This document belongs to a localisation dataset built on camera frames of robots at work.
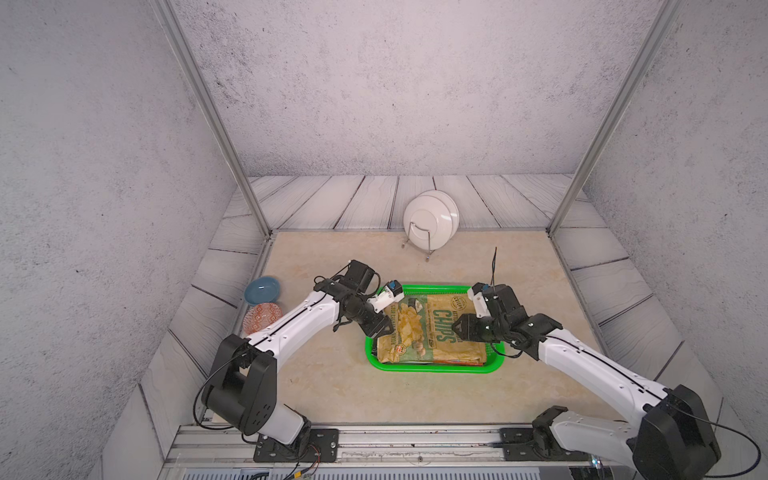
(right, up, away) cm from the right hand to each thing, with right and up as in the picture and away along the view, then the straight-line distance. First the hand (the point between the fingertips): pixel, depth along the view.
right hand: (459, 327), depth 81 cm
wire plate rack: (-4, +20, +29) cm, 36 cm away
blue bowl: (-62, +8, +20) cm, 65 cm away
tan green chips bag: (-9, -2, -1) cm, 9 cm away
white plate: (-5, +32, +23) cm, 40 cm away
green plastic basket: (+6, -3, -10) cm, 13 cm away
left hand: (-19, 0, +2) cm, 19 cm away
